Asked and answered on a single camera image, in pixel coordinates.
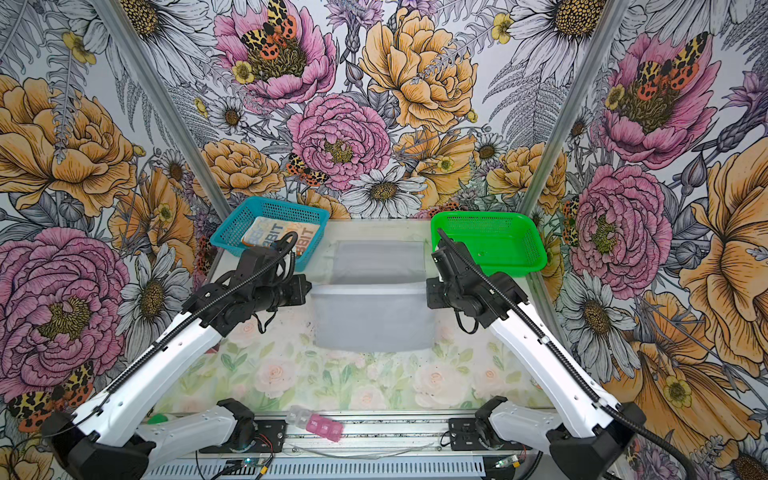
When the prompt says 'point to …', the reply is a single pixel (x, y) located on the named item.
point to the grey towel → (377, 298)
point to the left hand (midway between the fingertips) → (307, 296)
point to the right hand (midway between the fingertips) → (439, 299)
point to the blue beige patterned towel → (262, 232)
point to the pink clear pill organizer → (315, 423)
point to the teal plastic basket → (229, 236)
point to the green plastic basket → (505, 243)
